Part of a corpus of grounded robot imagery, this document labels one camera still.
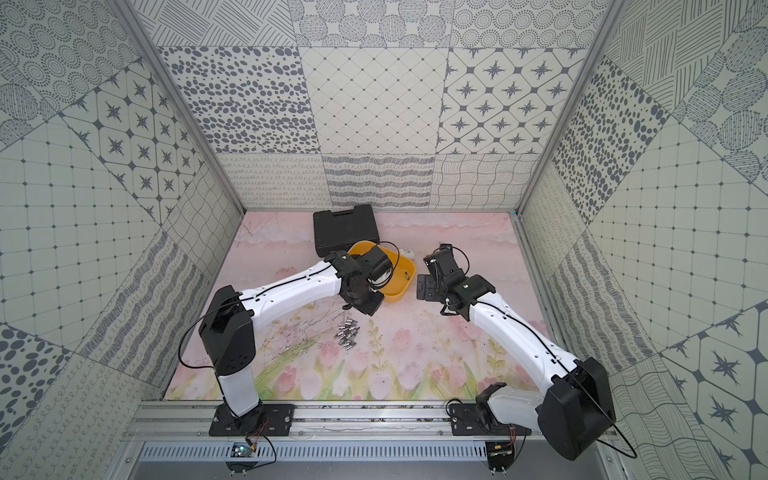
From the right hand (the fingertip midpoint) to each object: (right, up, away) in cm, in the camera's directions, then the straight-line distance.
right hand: (440, 287), depth 83 cm
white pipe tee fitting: (-8, +9, +21) cm, 24 cm away
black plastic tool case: (-34, +17, +27) cm, 46 cm away
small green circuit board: (-50, -38, -11) cm, 64 cm away
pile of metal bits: (-27, -15, +5) cm, 32 cm away
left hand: (-19, -4, +1) cm, 19 cm away
